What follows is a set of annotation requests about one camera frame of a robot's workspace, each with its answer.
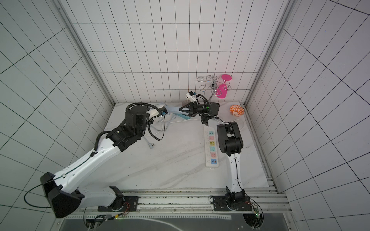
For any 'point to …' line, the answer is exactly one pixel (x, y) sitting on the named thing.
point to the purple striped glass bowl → (186, 102)
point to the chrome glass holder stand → (216, 86)
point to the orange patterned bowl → (236, 110)
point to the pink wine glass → (222, 92)
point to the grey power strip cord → (151, 145)
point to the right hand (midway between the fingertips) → (183, 111)
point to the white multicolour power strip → (211, 156)
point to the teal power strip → (183, 115)
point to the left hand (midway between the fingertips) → (142, 106)
